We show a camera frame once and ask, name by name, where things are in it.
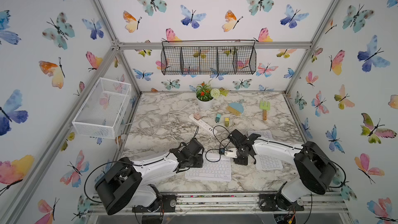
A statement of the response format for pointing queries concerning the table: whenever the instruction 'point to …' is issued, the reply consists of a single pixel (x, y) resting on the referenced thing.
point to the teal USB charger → (217, 119)
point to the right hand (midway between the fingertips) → (239, 154)
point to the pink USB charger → (197, 116)
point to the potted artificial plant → (205, 95)
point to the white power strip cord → (159, 124)
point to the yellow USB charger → (227, 121)
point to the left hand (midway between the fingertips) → (202, 160)
